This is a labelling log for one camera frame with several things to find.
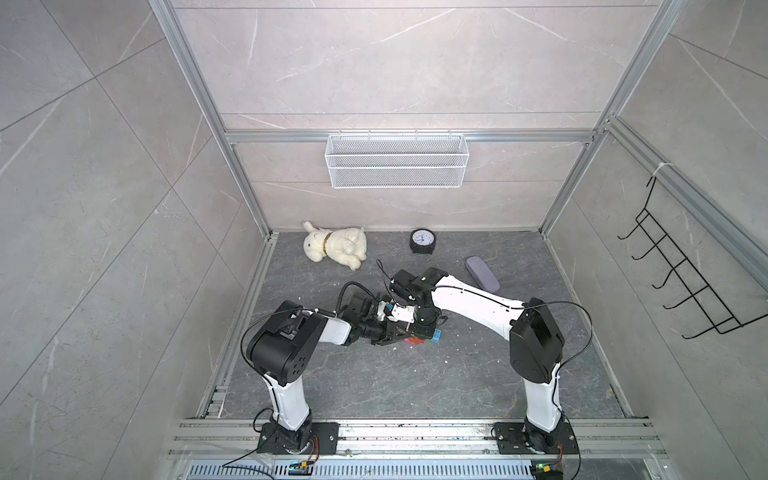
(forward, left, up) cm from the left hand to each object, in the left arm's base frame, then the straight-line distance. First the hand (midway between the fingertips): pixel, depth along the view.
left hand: (410, 335), depth 89 cm
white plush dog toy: (+31, +21, +7) cm, 37 cm away
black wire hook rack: (-10, -61, +30) cm, 69 cm away
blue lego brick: (-3, -7, +7) cm, 11 cm away
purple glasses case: (+23, -28, -1) cm, 36 cm away
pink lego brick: (-2, +1, -1) cm, 2 cm away
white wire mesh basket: (+52, +2, +27) cm, 58 cm away
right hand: (0, -4, +4) cm, 6 cm away
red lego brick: (-2, -2, 0) cm, 3 cm away
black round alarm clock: (+39, -8, -1) cm, 40 cm away
